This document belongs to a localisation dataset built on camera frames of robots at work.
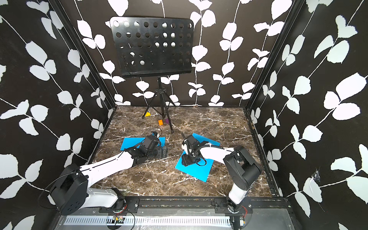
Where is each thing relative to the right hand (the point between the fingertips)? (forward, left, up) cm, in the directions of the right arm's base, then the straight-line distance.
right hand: (184, 160), depth 89 cm
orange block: (+30, +19, +1) cm, 36 cm away
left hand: (+5, +13, +7) cm, 16 cm away
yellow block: (+38, +30, +2) cm, 49 cm away
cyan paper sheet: (+14, +40, -2) cm, 42 cm away
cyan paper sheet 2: (-6, -11, -2) cm, 13 cm away
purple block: (+30, +14, +2) cm, 33 cm away
